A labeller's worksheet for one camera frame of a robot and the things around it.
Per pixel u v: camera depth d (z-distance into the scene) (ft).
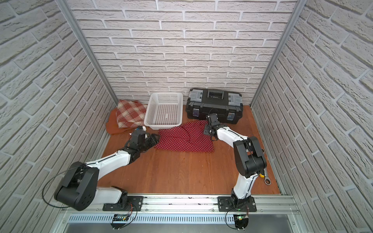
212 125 2.47
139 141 2.27
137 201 2.44
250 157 1.60
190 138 3.18
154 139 2.65
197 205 2.49
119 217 2.38
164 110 3.74
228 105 3.16
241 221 2.29
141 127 2.71
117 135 3.26
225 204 2.42
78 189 1.38
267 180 2.66
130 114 3.36
